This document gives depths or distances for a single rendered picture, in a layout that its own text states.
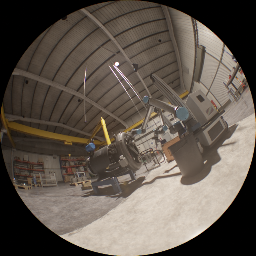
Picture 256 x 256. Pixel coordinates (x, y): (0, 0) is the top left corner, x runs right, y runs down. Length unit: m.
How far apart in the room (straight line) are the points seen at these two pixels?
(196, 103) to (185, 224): 1.33
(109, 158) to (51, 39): 8.33
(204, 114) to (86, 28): 8.04
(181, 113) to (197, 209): 0.87
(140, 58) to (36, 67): 9.88
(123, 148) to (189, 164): 0.86
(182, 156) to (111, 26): 8.34
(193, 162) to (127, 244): 0.72
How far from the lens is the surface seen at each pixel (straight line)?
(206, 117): 1.35
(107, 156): 1.40
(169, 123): 1.73
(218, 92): 10.11
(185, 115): 0.97
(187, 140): 0.75
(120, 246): 0.49
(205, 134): 1.16
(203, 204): 0.52
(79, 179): 5.27
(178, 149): 0.75
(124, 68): 9.23
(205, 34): 8.74
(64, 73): 8.59
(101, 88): 9.63
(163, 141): 2.23
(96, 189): 1.63
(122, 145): 1.17
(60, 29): 8.10
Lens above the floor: 0.38
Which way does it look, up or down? 24 degrees up
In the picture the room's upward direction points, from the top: 24 degrees counter-clockwise
